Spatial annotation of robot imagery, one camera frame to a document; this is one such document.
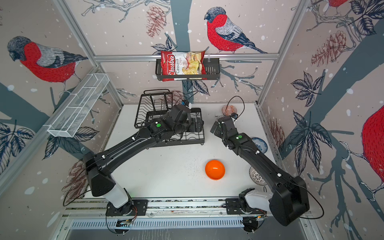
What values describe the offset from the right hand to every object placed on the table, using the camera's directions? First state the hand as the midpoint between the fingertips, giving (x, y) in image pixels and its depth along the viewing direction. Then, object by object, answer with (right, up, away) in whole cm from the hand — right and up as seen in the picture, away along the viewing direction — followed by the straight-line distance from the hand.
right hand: (218, 131), depth 83 cm
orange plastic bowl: (-1, -23, +2) cm, 23 cm away
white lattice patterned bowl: (+21, -26, -1) cm, 34 cm away
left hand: (-12, +5, -10) cm, 17 cm away
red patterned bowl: (+13, +13, +31) cm, 37 cm away
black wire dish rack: (-43, +17, +18) cm, 49 cm away
